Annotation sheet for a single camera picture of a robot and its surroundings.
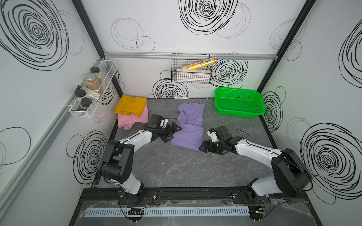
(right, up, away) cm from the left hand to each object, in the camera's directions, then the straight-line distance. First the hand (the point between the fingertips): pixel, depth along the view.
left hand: (177, 132), depth 88 cm
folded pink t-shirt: (-36, +6, +12) cm, 39 cm away
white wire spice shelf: (-48, +43, +7) cm, 65 cm away
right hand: (+16, -10, -3) cm, 20 cm away
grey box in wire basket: (+10, +36, -2) cm, 37 cm away
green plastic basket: (+52, +21, +29) cm, 63 cm away
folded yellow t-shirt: (-36, +18, +13) cm, 43 cm away
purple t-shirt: (+9, +7, +14) cm, 18 cm away
